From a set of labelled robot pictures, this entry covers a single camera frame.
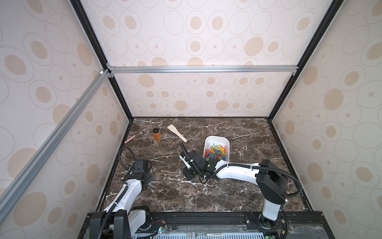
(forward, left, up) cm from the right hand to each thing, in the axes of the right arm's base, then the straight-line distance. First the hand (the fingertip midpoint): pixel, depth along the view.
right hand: (189, 168), depth 86 cm
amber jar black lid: (+23, +24, +3) cm, 33 cm away
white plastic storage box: (+18, -17, -5) cm, 25 cm away
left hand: (-4, +23, -4) cm, 24 cm away
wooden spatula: (+36, +16, -5) cm, 39 cm away
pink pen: (+22, +45, -4) cm, 50 cm away
